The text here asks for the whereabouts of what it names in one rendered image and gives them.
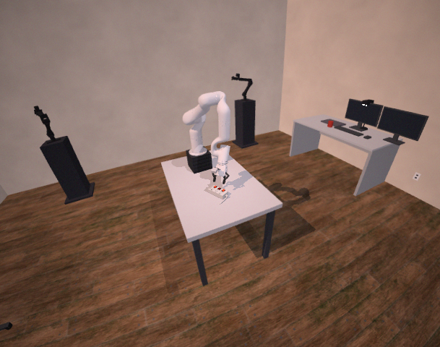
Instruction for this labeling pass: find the white power strip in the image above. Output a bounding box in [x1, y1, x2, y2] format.
[208, 185, 228, 204]

